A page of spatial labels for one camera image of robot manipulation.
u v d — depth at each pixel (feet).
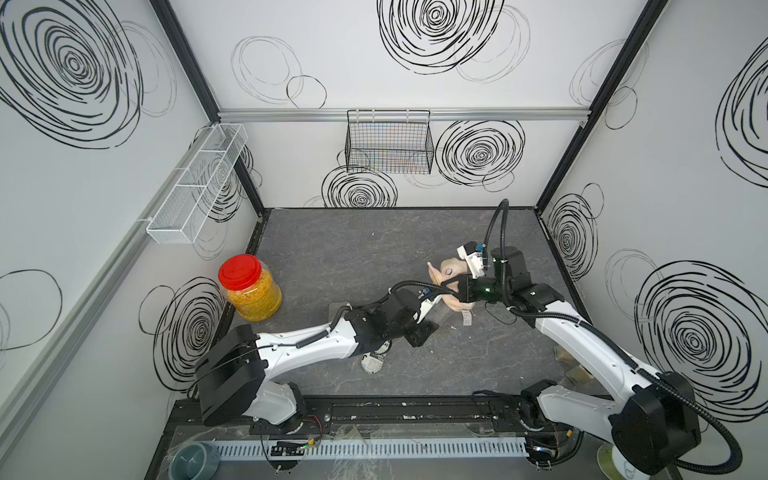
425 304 2.22
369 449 2.53
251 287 2.59
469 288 2.23
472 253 2.33
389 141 4.06
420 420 2.47
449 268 2.53
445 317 2.49
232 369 1.40
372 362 2.59
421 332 2.22
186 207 2.42
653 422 1.28
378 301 2.07
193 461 2.19
